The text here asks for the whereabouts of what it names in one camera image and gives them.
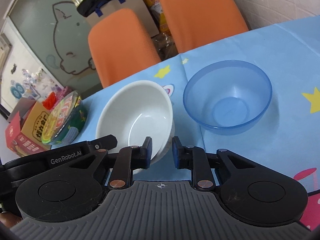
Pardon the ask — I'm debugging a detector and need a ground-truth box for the white ceramic bowl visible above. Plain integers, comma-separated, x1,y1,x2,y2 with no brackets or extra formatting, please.
95,80,175,164

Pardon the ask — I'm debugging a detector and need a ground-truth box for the person's left hand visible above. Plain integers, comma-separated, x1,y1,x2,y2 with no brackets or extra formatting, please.
0,212,22,228

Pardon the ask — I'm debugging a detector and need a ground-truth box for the red cracker box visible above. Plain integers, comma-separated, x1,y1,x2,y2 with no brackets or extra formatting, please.
5,98,52,157

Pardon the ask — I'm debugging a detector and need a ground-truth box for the green instant noodle bowl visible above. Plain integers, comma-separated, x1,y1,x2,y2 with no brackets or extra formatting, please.
41,91,87,147

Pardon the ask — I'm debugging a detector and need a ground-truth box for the blue plastic bowl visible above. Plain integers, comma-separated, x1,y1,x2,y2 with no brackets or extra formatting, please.
183,60,273,135

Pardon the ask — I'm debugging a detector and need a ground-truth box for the blue cartoon tablecloth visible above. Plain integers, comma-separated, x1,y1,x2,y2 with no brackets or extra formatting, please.
44,15,320,230

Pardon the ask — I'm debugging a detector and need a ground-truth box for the left orange chair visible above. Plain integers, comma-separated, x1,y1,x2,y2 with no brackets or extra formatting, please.
88,8,161,88

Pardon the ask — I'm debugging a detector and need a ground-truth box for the orange chair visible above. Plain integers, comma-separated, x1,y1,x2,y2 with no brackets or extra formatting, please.
159,0,249,53
88,8,161,88

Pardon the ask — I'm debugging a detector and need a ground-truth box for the brown paper bag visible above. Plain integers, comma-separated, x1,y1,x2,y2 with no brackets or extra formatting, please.
86,0,159,37

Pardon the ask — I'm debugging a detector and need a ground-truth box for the right orange chair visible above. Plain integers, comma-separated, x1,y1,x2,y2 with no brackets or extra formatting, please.
159,0,249,53

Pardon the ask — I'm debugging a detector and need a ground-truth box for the yellow snack bag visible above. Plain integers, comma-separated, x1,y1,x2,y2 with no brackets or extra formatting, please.
143,0,171,35

